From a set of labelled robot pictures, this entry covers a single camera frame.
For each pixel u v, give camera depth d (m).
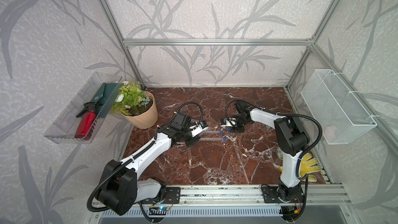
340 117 0.61
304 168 0.82
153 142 0.52
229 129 0.96
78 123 0.59
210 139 0.94
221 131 0.96
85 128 0.57
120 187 0.40
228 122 0.85
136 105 0.87
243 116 0.76
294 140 0.53
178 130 0.64
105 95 0.73
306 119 0.77
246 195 0.75
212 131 0.96
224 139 0.93
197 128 0.72
